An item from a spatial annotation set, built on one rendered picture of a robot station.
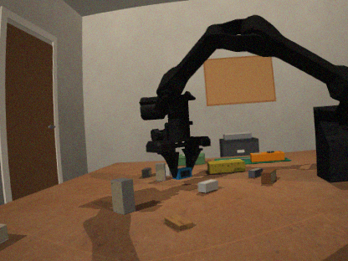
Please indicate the green cutting mat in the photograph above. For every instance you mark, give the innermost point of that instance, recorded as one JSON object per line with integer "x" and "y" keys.
{"x": 247, "y": 161}

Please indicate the orange rectangular block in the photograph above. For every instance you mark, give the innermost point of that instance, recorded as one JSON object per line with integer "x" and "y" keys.
{"x": 267, "y": 156}

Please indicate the blue block with black rectangle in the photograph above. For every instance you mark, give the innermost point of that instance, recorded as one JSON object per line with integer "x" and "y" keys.
{"x": 183, "y": 173}

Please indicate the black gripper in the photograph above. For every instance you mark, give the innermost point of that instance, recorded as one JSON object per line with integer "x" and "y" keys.
{"x": 179, "y": 131}

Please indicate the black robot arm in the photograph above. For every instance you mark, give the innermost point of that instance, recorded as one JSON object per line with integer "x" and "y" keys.
{"x": 258, "y": 36}

